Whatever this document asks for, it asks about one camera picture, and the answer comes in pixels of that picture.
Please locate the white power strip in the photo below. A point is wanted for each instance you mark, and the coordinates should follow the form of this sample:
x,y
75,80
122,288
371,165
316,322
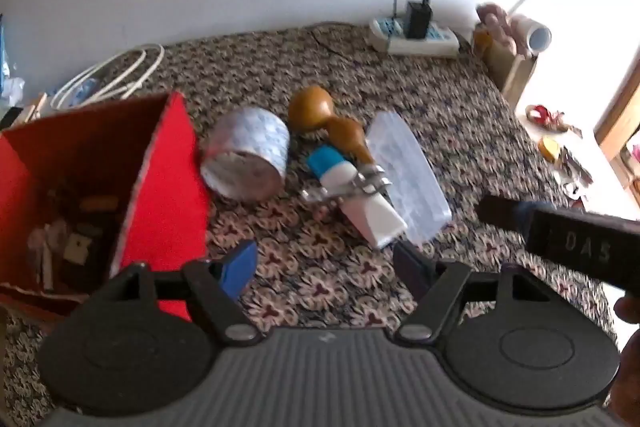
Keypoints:
x,y
440,42

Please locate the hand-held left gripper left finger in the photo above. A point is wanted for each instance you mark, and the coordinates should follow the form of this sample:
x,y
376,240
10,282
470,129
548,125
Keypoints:
x,y
240,269

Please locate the pink plush toy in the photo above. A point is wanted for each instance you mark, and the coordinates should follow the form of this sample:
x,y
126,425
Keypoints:
x,y
492,19

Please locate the black charger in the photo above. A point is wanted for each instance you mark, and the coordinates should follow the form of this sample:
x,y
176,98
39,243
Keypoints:
x,y
417,19

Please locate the wooden door frame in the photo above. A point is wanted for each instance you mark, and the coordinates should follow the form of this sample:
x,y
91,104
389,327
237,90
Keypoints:
x,y
617,122

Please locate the clear plastic case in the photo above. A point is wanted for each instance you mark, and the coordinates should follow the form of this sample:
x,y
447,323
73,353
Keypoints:
x,y
405,167

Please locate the pile of small floor items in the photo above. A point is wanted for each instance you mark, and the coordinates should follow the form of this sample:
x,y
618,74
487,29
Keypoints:
x,y
575,172

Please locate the brown wooden gourd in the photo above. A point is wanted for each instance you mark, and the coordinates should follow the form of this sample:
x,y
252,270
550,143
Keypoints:
x,y
310,107

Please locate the red cardboard box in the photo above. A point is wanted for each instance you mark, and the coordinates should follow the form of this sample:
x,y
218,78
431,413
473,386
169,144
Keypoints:
x,y
170,187

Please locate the yellow tape roll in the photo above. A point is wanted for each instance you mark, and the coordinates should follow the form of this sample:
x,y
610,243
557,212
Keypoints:
x,y
550,148

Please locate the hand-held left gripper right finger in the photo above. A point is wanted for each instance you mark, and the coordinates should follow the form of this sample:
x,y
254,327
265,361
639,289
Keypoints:
x,y
412,269

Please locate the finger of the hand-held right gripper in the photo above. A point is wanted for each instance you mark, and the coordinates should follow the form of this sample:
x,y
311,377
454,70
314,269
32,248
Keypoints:
x,y
502,212

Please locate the white paper roll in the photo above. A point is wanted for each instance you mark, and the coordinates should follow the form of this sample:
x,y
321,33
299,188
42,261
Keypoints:
x,y
537,37

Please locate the crumpled white plastic bag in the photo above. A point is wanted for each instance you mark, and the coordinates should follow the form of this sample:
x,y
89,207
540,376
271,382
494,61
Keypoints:
x,y
12,89

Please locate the white tube with blue cap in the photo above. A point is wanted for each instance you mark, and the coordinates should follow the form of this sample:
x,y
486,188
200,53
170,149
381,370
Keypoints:
x,y
375,217

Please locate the blue bag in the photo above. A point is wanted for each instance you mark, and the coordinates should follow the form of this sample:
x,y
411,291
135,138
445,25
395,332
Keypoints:
x,y
2,57

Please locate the person's right hand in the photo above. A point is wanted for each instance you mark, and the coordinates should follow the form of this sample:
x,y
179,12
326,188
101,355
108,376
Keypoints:
x,y
631,357

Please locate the cardboard box with items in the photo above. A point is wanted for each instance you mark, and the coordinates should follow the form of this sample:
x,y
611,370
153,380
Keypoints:
x,y
515,72

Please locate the metal clip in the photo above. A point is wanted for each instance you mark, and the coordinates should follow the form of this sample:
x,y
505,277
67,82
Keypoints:
x,y
367,184

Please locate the large printed tape roll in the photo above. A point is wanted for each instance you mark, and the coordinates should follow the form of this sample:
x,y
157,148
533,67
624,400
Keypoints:
x,y
250,132

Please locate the blue tissue pack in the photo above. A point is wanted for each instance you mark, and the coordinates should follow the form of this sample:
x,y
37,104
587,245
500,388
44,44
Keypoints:
x,y
82,89

